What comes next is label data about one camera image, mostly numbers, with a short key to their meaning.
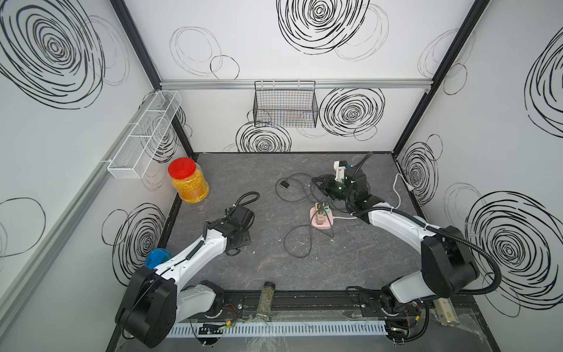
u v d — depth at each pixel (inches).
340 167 30.9
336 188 29.0
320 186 29.7
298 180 42.7
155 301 15.6
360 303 29.1
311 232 35.9
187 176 35.1
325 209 35.2
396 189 41.1
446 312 27.3
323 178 30.4
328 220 35.6
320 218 34.5
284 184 42.4
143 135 28.4
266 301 28.3
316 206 35.7
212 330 28.3
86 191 22.8
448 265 17.1
